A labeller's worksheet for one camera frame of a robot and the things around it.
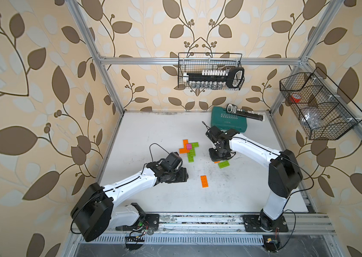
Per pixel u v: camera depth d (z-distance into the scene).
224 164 0.94
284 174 0.47
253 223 0.73
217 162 0.93
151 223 0.74
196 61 0.91
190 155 0.96
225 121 1.09
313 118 0.70
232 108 1.15
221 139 0.64
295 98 0.81
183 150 0.99
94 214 0.41
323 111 0.73
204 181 0.87
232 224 0.75
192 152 0.97
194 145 1.01
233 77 0.84
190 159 0.96
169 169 0.64
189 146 0.99
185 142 1.05
